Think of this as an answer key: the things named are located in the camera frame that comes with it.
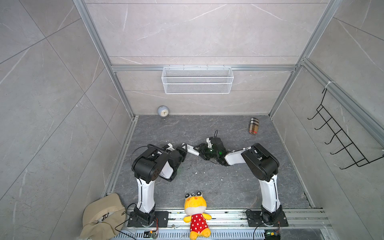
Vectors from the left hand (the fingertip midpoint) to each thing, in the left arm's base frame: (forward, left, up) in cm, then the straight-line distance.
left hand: (187, 141), depth 95 cm
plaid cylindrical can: (+16, -50, -5) cm, 52 cm away
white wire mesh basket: (+35, -7, +22) cm, 42 cm away
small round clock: (+29, +19, -1) cm, 35 cm away
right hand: (-4, -4, -4) cm, 7 cm away
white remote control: (-5, -2, -2) cm, 6 cm away
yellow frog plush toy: (-38, -3, 0) cm, 38 cm away
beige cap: (-41, +43, -8) cm, 60 cm away
